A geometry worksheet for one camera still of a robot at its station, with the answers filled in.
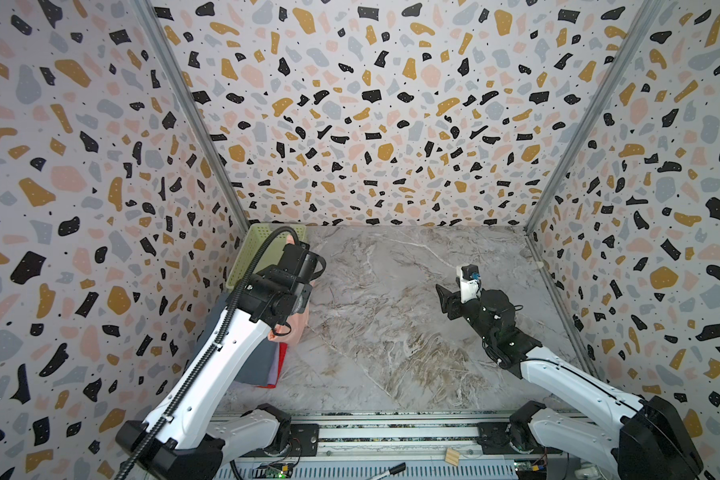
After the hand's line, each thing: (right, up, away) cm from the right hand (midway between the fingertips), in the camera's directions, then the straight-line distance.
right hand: (445, 277), depth 79 cm
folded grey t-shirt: (-50, -25, +2) cm, 56 cm away
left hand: (-40, -1, -9) cm, 41 cm away
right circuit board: (+19, -45, -8) cm, 50 cm away
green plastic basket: (-64, +11, +31) cm, 72 cm away
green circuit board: (-42, -45, -9) cm, 62 cm away
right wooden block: (0, -42, -8) cm, 43 cm away
